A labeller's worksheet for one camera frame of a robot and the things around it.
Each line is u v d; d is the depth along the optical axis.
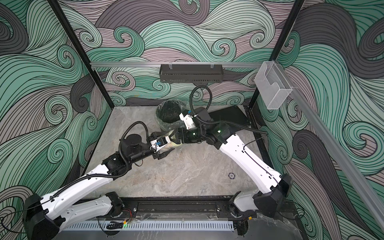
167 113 0.97
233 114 1.13
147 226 0.70
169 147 0.66
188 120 0.62
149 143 0.62
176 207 0.75
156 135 0.64
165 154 0.63
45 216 0.38
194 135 0.56
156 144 0.57
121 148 0.54
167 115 0.98
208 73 0.95
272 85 0.78
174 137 0.63
